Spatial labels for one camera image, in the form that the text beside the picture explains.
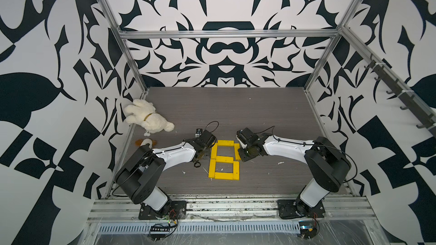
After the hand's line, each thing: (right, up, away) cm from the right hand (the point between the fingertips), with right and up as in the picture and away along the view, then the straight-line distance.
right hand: (241, 152), depth 91 cm
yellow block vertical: (-15, 0, +1) cm, 15 cm away
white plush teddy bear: (-54, +21, +5) cm, 58 cm away
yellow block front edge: (-10, -9, -8) cm, 15 cm away
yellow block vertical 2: (-3, -1, -2) cm, 4 cm away
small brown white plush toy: (-54, +5, +1) cm, 54 cm away
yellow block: (-4, -7, -6) cm, 10 cm away
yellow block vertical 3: (-16, -7, -6) cm, 18 cm away
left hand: (-21, +2, +1) cm, 21 cm away
